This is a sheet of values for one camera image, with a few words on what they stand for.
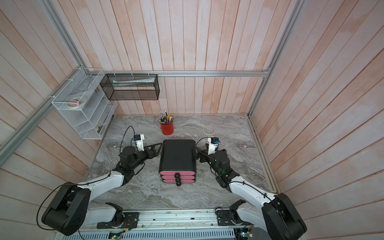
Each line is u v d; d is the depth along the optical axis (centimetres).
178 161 78
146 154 75
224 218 73
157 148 79
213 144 70
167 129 105
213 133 108
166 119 95
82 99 78
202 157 72
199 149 71
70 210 42
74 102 73
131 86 90
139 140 76
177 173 73
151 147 75
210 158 73
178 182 80
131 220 73
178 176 73
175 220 75
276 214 41
